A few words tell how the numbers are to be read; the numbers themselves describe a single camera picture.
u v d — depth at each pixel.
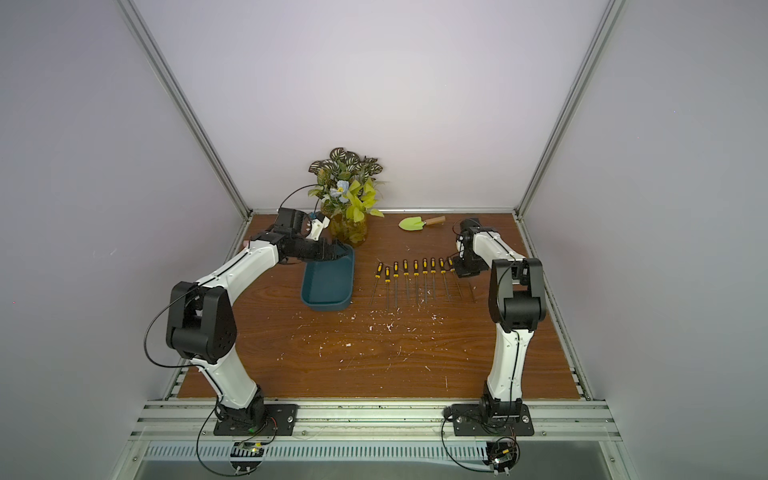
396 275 1.00
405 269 1.03
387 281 1.00
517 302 0.55
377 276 1.00
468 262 0.87
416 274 1.01
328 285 0.97
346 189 0.92
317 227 0.85
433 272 1.01
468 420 0.73
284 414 0.74
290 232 0.73
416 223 1.18
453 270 1.02
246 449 0.72
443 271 1.02
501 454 0.69
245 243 1.09
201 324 0.48
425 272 1.01
